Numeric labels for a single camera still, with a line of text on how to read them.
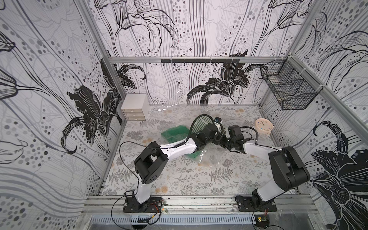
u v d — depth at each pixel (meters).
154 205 0.73
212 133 0.66
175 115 1.12
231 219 0.76
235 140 0.72
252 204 0.71
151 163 0.48
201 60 0.91
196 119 0.66
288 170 0.45
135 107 1.05
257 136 0.68
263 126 1.02
